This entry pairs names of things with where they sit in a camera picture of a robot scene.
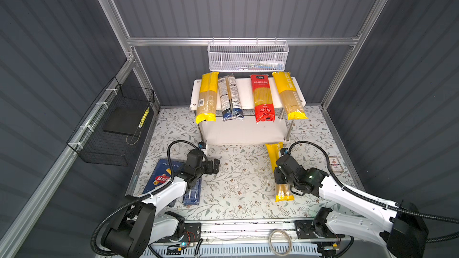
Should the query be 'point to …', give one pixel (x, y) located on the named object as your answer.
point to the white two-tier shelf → (245, 130)
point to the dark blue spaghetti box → (161, 175)
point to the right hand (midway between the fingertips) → (278, 171)
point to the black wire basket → (107, 135)
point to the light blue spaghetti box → (192, 197)
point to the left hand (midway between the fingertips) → (212, 161)
